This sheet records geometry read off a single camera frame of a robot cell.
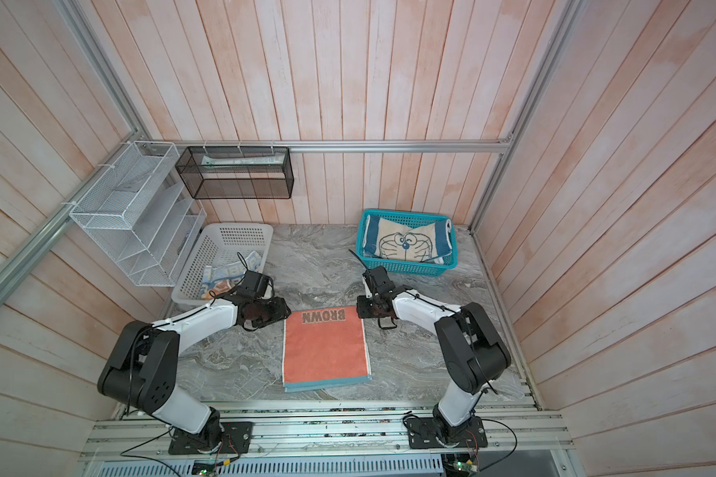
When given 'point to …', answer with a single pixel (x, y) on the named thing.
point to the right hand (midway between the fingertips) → (362, 307)
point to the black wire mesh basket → (238, 172)
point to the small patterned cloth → (224, 278)
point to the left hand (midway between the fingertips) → (285, 318)
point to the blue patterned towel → (428, 242)
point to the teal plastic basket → (400, 266)
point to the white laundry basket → (220, 243)
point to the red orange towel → (323, 348)
